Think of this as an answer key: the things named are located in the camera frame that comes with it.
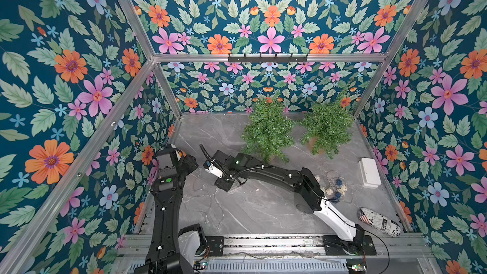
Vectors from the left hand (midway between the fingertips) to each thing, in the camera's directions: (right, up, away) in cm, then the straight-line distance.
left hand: (193, 158), depth 80 cm
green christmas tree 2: (+59, +14, +1) cm, 60 cm away
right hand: (+13, -8, +7) cm, 17 cm away
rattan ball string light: (+64, -17, +7) cm, 66 cm away
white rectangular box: (+81, -9, +8) cm, 82 cm away
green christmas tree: (+33, +11, -7) cm, 35 cm away
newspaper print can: (+76, -25, -3) cm, 80 cm away
